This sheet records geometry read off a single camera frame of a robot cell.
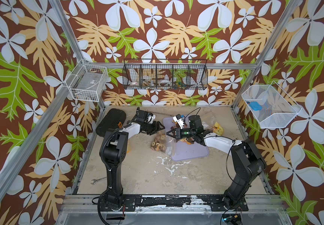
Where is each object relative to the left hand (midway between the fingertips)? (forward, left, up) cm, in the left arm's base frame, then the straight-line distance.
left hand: (162, 127), depth 97 cm
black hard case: (+9, +38, -3) cm, 40 cm away
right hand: (-11, -3, +8) cm, 14 cm away
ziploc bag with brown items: (-12, 0, 0) cm, 12 cm away
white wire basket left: (+16, +48, +27) cm, 57 cm away
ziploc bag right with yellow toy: (0, -39, -2) cm, 39 cm away
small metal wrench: (-34, +40, -7) cm, 53 cm away
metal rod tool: (+20, 0, -9) cm, 22 cm away
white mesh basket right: (+1, -65, +20) cm, 68 cm away
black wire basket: (+29, -1, +23) cm, 37 cm away
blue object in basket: (+4, -58, +18) cm, 61 cm away
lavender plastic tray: (-15, -12, -6) cm, 21 cm away
